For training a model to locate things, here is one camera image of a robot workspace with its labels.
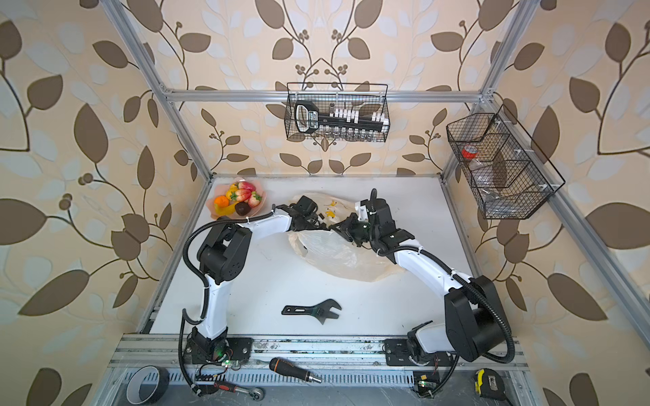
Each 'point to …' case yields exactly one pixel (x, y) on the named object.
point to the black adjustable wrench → (322, 310)
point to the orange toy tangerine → (222, 201)
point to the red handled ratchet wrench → (255, 393)
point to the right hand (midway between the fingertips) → (331, 226)
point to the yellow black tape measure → (489, 383)
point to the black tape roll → (146, 385)
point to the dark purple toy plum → (242, 208)
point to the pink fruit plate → (222, 190)
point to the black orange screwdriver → (287, 366)
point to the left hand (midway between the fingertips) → (331, 241)
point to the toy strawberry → (255, 200)
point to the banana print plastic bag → (337, 252)
